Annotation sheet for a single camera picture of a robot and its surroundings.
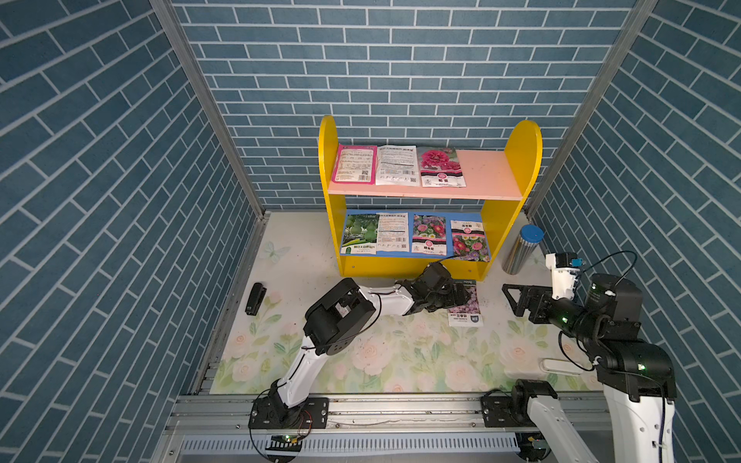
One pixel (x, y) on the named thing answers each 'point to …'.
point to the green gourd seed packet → (360, 234)
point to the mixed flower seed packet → (428, 234)
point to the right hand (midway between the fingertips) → (522, 288)
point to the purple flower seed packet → (467, 314)
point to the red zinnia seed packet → (470, 243)
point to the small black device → (256, 298)
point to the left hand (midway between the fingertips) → (467, 304)
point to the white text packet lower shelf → (393, 231)
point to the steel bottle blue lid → (521, 249)
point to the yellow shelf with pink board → (397, 211)
